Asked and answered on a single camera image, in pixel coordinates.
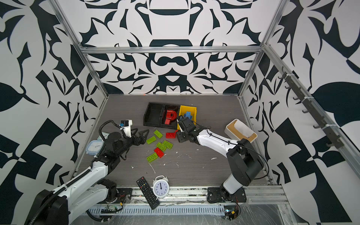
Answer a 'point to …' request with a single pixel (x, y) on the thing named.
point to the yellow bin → (183, 109)
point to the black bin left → (153, 114)
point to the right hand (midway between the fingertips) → (181, 133)
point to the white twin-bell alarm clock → (161, 186)
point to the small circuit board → (231, 212)
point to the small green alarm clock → (105, 135)
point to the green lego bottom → (152, 157)
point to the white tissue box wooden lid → (238, 129)
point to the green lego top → (158, 134)
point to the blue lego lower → (188, 115)
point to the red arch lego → (171, 116)
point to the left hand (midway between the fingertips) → (142, 127)
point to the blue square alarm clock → (93, 147)
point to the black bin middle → (173, 124)
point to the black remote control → (148, 193)
